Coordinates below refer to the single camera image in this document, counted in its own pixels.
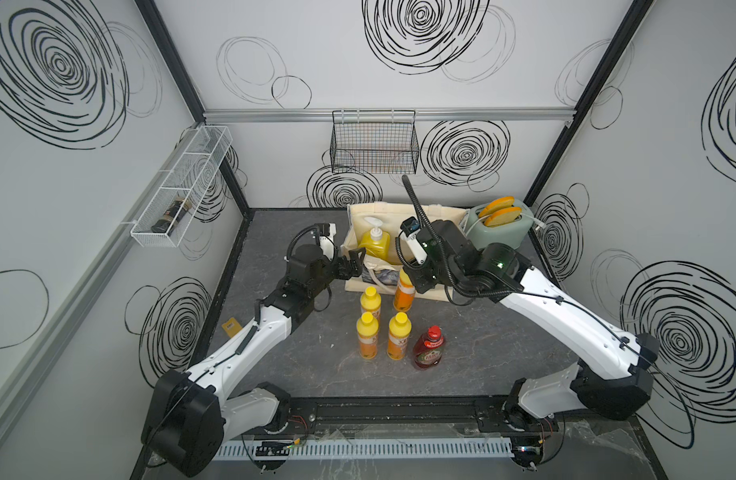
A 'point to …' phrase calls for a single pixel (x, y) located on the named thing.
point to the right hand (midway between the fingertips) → (411, 265)
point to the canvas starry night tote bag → (392, 215)
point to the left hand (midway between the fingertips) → (351, 248)
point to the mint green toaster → (482, 235)
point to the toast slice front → (504, 216)
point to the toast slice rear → (501, 203)
